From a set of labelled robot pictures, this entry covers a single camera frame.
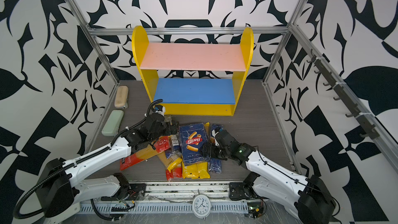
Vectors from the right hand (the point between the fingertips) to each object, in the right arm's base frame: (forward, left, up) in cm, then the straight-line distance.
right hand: (205, 151), depth 78 cm
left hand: (+13, +16, +8) cm, 23 cm away
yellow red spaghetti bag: (-7, +16, -5) cm, 18 cm away
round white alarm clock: (-22, +2, -4) cm, 22 cm away
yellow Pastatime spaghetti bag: (-7, +3, -5) cm, 10 cm away
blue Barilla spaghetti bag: (-5, -5, -5) cm, 9 cm away
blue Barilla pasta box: (+8, +7, +1) cm, 10 cm away
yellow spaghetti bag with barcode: (+1, +27, -1) cm, 27 cm away
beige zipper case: (+38, +55, -3) cm, 67 cm away
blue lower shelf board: (+37, +5, +4) cm, 38 cm away
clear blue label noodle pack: (+1, +15, -2) cm, 15 cm away
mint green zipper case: (+19, +54, -3) cm, 58 cm away
